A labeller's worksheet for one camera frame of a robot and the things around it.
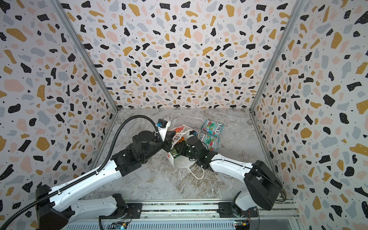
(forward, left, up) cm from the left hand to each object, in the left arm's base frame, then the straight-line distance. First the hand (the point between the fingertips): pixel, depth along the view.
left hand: (175, 129), depth 68 cm
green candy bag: (-6, +1, -11) cm, 13 cm away
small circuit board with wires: (-34, +28, -32) cm, 54 cm away
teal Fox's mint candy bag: (+24, -24, -30) cm, 45 cm away
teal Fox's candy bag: (+11, -22, -30) cm, 39 cm away
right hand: (+1, +2, -15) cm, 15 cm away
